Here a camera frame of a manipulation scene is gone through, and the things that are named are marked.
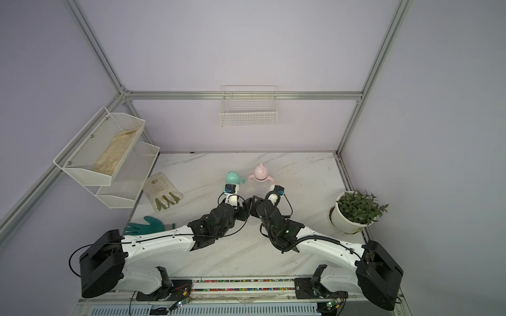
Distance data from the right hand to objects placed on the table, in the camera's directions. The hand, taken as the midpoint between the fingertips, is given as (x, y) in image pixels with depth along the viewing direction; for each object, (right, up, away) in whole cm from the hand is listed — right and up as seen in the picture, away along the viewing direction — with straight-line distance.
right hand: (256, 202), depth 82 cm
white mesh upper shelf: (-63, +20, -5) cm, 66 cm away
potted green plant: (+40, -2, -4) cm, 40 cm away
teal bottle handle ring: (-7, +8, +16) cm, 19 cm away
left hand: (-4, +1, -2) cm, 5 cm away
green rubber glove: (-47, -12, +9) cm, 50 cm away
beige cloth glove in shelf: (-59, +18, -5) cm, 62 cm away
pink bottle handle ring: (+6, +10, +12) cm, 17 cm away
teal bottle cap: (-11, +11, +6) cm, 16 cm away
